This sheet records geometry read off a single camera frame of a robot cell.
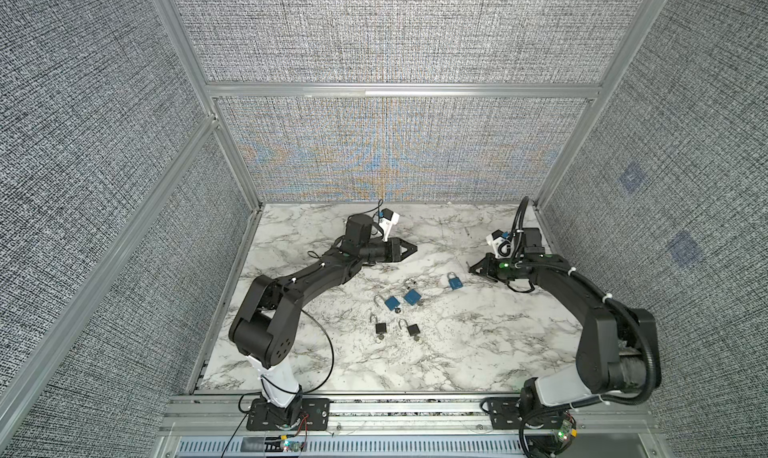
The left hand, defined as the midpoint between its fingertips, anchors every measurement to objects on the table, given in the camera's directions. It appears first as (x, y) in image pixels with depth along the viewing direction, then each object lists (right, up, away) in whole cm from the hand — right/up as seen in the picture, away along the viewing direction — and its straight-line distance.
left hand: (415, 250), depth 84 cm
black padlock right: (0, -23, +4) cm, 24 cm away
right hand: (+18, -5, +5) cm, 19 cm away
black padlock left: (-10, -23, +4) cm, 25 cm away
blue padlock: (-6, -17, +8) cm, 20 cm away
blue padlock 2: (0, -15, +11) cm, 19 cm away
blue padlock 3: (+14, -11, +14) cm, 23 cm away
